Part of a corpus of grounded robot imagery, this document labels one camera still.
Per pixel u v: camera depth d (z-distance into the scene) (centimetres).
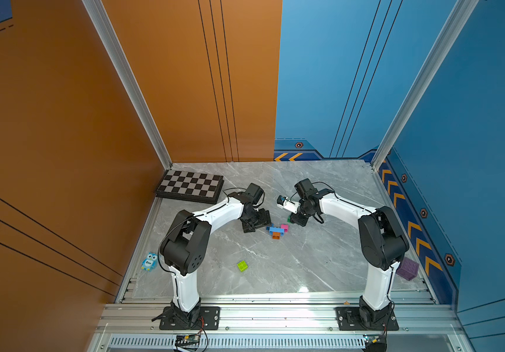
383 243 51
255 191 76
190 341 72
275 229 92
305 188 78
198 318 71
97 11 69
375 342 71
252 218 79
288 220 94
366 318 65
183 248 50
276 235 91
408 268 79
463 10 69
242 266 84
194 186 106
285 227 92
